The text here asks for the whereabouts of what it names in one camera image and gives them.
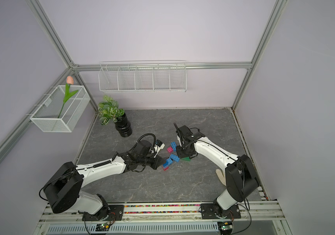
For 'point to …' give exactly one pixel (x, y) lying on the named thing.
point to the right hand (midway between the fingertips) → (181, 152)
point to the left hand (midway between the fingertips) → (164, 162)
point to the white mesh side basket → (46, 117)
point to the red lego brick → (166, 168)
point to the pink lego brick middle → (170, 149)
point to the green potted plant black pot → (108, 110)
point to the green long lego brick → (186, 159)
